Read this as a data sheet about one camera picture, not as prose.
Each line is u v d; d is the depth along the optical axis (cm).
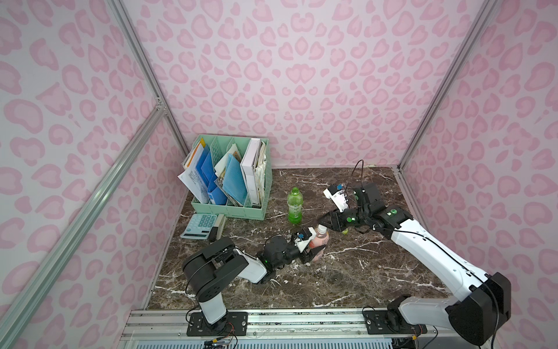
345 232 94
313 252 74
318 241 75
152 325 75
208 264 49
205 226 95
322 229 73
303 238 69
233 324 73
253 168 86
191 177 88
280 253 67
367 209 59
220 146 100
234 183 91
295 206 88
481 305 38
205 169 90
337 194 68
